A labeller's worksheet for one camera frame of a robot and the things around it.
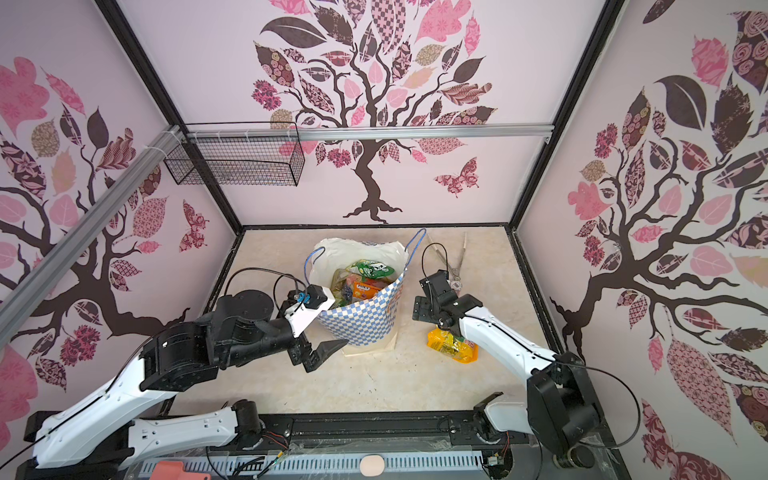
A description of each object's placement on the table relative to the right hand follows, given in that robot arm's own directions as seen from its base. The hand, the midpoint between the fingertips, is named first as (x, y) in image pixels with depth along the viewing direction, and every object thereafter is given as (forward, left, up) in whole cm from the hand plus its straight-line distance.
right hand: (427, 306), depth 86 cm
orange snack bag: (+2, +18, +6) cm, 20 cm away
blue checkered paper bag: (-8, +13, +11) cm, 19 cm away
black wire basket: (+65, +74, +9) cm, 99 cm away
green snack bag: (+10, +17, +5) cm, 21 cm away
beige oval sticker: (-37, +16, -9) cm, 42 cm away
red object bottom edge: (-38, +64, -9) cm, 75 cm away
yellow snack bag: (-12, -8, -3) cm, 14 cm away
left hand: (-17, +23, +23) cm, 36 cm away
